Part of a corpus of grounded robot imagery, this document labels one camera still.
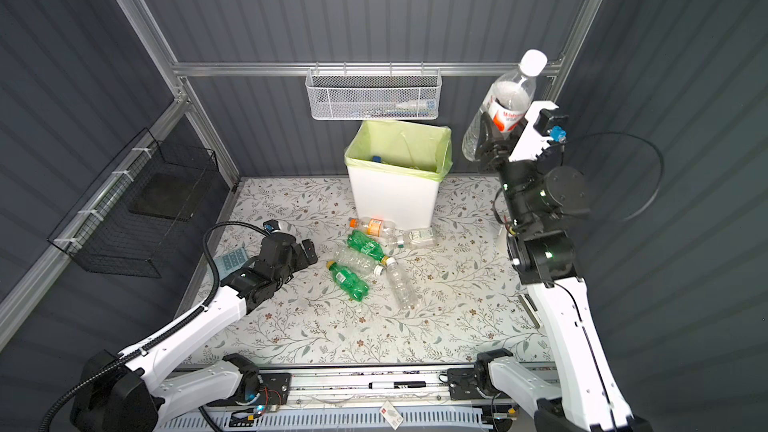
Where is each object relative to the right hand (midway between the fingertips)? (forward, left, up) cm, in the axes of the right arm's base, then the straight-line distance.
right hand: (500, 118), depth 50 cm
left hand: (0, +46, -41) cm, 62 cm away
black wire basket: (+8, +83, -26) cm, 87 cm away
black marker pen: (-31, +18, -56) cm, 66 cm away
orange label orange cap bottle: (+14, +25, -51) cm, 59 cm away
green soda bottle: (+8, +28, -53) cm, 60 cm away
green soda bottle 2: (-6, +33, -52) cm, 61 cm away
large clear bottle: (+6, +36, -57) cm, 67 cm away
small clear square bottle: (+10, +9, -51) cm, 53 cm away
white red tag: (-37, +20, -55) cm, 69 cm away
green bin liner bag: (+35, +12, -35) cm, 51 cm away
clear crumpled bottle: (-7, +16, -53) cm, 56 cm away
